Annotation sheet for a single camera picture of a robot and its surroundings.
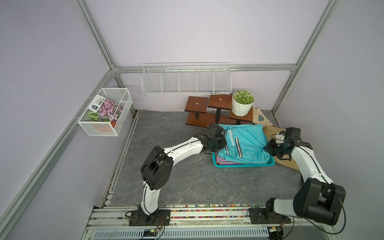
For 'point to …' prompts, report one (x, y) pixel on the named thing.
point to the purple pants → (222, 161)
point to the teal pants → (245, 144)
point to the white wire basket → (95, 125)
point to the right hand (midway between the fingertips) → (265, 146)
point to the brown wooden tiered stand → (216, 109)
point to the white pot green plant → (242, 101)
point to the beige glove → (259, 118)
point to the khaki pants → (271, 132)
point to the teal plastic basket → (216, 164)
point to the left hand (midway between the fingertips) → (227, 144)
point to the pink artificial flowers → (110, 109)
